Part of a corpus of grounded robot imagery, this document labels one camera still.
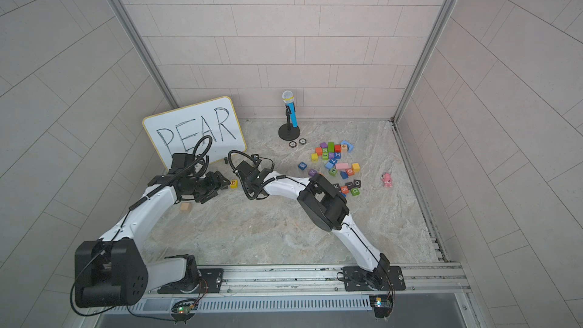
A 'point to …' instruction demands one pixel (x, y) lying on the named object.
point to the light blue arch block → (349, 145)
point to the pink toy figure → (387, 180)
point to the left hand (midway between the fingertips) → (228, 182)
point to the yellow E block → (234, 184)
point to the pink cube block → (342, 165)
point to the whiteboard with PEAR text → (178, 131)
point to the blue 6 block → (302, 165)
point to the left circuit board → (183, 310)
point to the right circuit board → (382, 304)
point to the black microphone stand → (287, 131)
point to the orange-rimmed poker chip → (292, 144)
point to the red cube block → (337, 148)
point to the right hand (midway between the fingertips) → (253, 183)
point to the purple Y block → (312, 171)
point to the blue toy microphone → (288, 97)
